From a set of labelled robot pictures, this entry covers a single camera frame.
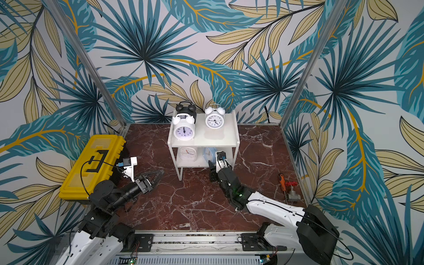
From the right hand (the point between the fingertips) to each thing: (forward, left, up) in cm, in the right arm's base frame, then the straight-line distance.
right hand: (213, 160), depth 79 cm
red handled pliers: (-12, -40, -17) cm, 45 cm away
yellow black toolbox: (+2, +56, -2) cm, 56 cm away
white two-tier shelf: (+3, +7, +15) cm, 17 cm away
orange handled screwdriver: (-2, -38, -18) cm, 42 cm away
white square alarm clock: (+3, +12, +2) cm, 13 cm away
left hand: (-11, +21, +8) cm, 25 cm away
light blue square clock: (+2, +2, +2) cm, 4 cm away
